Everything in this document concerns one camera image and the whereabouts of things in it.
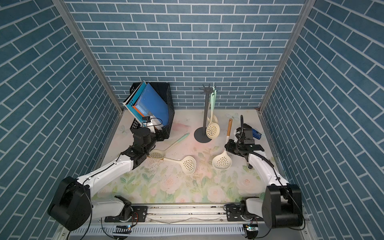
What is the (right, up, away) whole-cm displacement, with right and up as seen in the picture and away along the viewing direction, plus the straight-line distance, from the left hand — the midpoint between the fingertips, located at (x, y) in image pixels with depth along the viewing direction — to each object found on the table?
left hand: (166, 126), depth 83 cm
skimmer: (+25, +5, +10) cm, 27 cm away
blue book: (-16, +15, +23) cm, 32 cm away
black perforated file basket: (-7, +24, +22) cm, 33 cm away
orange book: (-16, +9, +2) cm, 19 cm away
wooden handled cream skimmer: (+12, -22, +6) cm, 26 cm away
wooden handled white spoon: (+32, -19, -2) cm, 37 cm away
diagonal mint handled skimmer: (-7, -18, +11) cm, 22 cm away
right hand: (+35, -12, +4) cm, 37 cm away
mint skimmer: (+27, -3, +9) cm, 29 cm away
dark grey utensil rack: (+20, -7, +23) cm, 31 cm away
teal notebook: (-21, +16, +3) cm, 26 cm away
